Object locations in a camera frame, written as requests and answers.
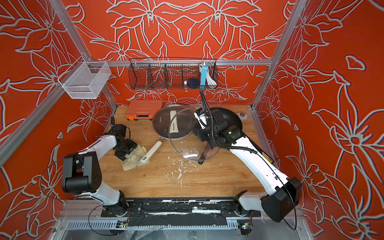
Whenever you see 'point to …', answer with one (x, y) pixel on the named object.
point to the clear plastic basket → (85, 79)
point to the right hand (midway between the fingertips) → (194, 128)
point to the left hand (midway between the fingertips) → (133, 150)
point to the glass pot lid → (183, 140)
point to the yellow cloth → (132, 159)
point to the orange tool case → (143, 109)
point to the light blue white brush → (206, 77)
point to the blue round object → (193, 83)
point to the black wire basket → (173, 73)
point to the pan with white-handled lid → (173, 122)
